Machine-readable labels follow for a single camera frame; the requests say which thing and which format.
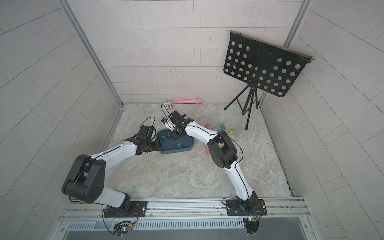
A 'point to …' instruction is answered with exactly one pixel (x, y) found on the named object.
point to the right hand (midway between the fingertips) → (174, 131)
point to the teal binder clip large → (179, 145)
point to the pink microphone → (197, 101)
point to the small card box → (168, 103)
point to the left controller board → (122, 227)
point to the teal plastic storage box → (170, 145)
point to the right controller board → (252, 225)
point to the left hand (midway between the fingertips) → (162, 143)
